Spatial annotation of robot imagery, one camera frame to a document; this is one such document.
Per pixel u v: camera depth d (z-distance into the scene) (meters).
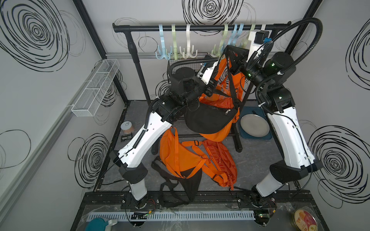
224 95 0.67
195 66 0.42
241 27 0.52
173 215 0.71
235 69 0.47
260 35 0.41
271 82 0.41
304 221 0.65
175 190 0.77
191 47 0.58
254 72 0.46
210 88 0.50
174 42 0.56
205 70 0.44
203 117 0.73
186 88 0.41
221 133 0.79
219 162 0.85
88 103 0.73
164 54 0.59
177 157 0.85
